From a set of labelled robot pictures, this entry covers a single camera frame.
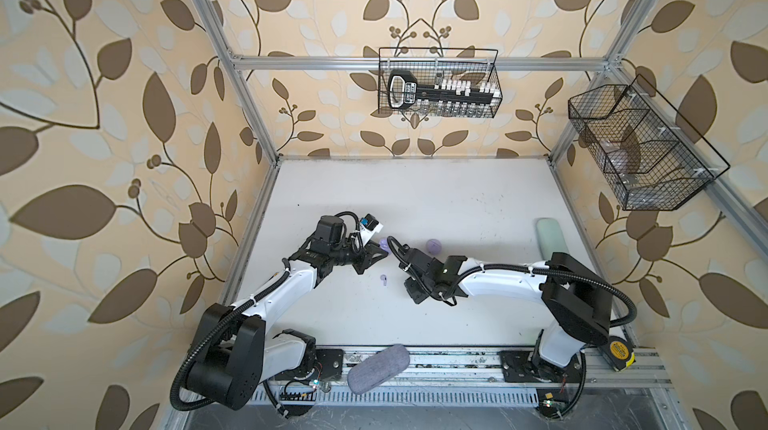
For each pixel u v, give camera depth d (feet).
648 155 2.41
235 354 1.35
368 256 2.38
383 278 2.92
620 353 2.42
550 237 3.16
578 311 1.45
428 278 2.15
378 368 2.32
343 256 2.35
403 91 2.73
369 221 2.38
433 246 3.13
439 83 2.68
